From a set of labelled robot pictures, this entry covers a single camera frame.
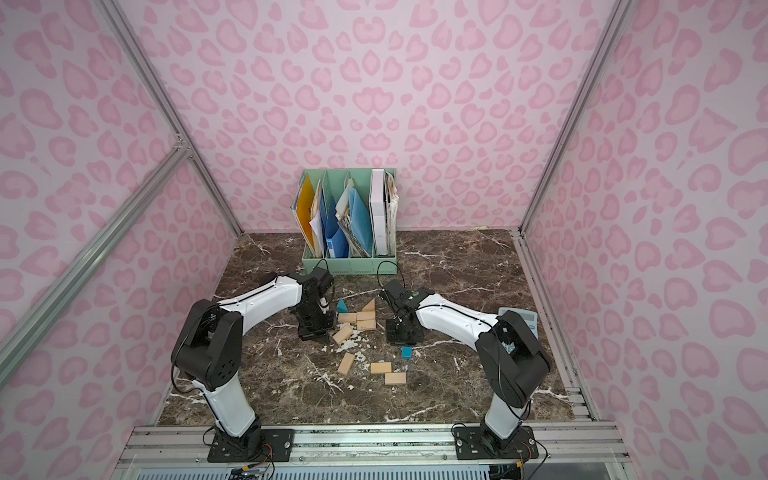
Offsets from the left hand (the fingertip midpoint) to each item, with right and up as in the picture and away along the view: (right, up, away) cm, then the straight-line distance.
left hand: (333, 337), depth 88 cm
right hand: (+18, -1, -1) cm, 18 cm away
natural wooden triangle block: (+10, +8, +8) cm, 15 cm away
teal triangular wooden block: (+1, +7, +9) cm, 11 cm away
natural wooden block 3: (+2, 0, +3) cm, 4 cm away
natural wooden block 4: (+4, -7, -2) cm, 8 cm away
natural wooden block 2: (+9, +3, +5) cm, 11 cm away
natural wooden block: (+9, +5, +7) cm, 12 cm away
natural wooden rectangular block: (+3, +5, +7) cm, 9 cm away
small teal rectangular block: (+21, -4, 0) cm, 22 cm away
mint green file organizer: (+3, +20, +16) cm, 26 cm away
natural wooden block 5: (+14, -8, -2) cm, 16 cm away
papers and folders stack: (0, +34, +5) cm, 35 cm away
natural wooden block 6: (+18, -10, -4) cm, 21 cm away
